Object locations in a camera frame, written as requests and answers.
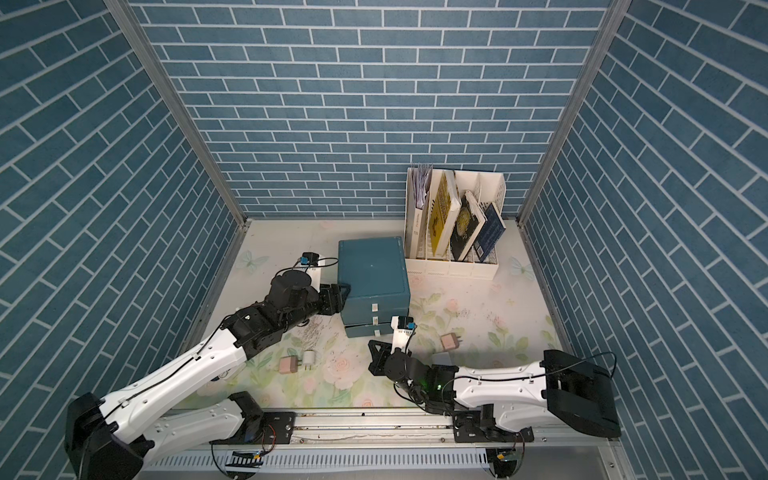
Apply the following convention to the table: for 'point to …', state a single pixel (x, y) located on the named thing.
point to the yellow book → (445, 206)
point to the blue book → (491, 232)
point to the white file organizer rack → (486, 188)
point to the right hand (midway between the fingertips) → (368, 347)
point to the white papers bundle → (421, 177)
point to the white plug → (308, 358)
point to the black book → (468, 226)
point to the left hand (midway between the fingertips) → (350, 290)
